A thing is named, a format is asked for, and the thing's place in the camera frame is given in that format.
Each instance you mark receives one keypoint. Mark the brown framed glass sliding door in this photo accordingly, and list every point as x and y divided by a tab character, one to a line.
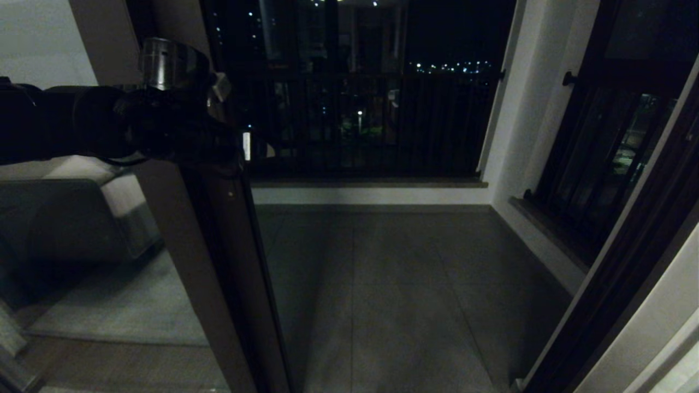
224	284

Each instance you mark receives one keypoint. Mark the beige sofa cushion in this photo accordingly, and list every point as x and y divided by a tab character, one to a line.
82	170

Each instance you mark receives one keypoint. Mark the dark outer door frame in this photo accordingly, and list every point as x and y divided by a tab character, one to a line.
628	284

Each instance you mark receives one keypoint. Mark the black metal balcony railing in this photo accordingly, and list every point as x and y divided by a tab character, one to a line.
382	79

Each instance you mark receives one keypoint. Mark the grey rug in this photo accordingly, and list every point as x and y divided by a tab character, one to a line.
125	305

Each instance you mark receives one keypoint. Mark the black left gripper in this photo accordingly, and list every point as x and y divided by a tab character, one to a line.
175	125

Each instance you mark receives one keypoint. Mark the beige sofa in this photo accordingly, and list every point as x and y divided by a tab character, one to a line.
128	204

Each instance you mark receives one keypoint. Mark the brown framed fixed glass panel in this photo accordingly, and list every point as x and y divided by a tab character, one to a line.
175	245

